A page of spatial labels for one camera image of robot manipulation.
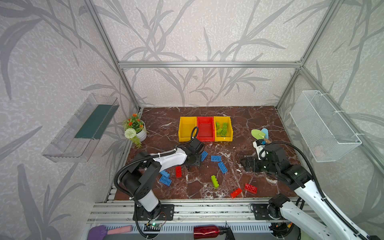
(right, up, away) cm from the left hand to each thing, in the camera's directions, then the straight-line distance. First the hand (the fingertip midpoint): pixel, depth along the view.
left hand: (198, 157), depth 92 cm
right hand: (+26, +5, -15) cm, 30 cm away
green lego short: (+19, +17, +13) cm, 28 cm away
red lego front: (+20, -16, -14) cm, 29 cm away
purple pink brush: (-44, -28, -25) cm, 58 cm away
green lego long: (+14, +16, +11) cm, 24 cm away
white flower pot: (-36, +14, +4) cm, 39 cm away
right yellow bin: (+17, +23, +17) cm, 33 cm away
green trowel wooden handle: (+43, +12, +11) cm, 46 cm away
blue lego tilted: (+4, +1, +2) cm, 4 cm away
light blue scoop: (+48, +15, +14) cm, 52 cm away
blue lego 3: (-19, -7, -7) cm, 22 cm away
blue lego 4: (-18, -11, -9) cm, 23 cm away
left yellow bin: (-9, +20, +18) cm, 28 cm away
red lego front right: (+29, -15, -11) cm, 34 cm away
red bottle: (+4, -27, -26) cm, 38 cm away
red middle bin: (+5, +17, +17) cm, 24 cm away
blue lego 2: (+15, -5, -4) cm, 16 cm away
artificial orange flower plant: (-41, +19, 0) cm, 45 cm away
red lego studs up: (-11, -8, -5) cm, 15 cm away
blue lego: (+11, -1, -1) cm, 11 cm away
